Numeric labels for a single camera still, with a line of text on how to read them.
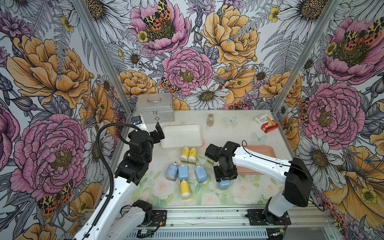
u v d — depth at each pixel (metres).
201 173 0.81
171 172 0.82
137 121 0.57
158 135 0.65
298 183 0.43
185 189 0.76
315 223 0.75
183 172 0.83
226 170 0.66
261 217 0.73
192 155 0.89
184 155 0.89
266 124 1.08
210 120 1.11
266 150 1.01
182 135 1.11
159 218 0.74
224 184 0.74
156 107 1.05
